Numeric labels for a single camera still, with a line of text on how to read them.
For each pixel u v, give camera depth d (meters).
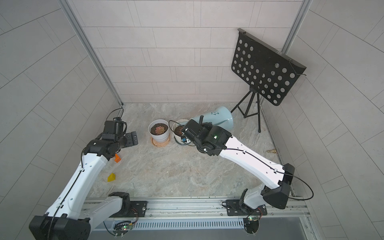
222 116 0.75
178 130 0.92
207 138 0.45
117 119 0.66
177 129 0.92
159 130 0.91
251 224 0.68
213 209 0.72
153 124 0.92
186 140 0.61
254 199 0.54
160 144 0.94
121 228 0.66
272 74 0.70
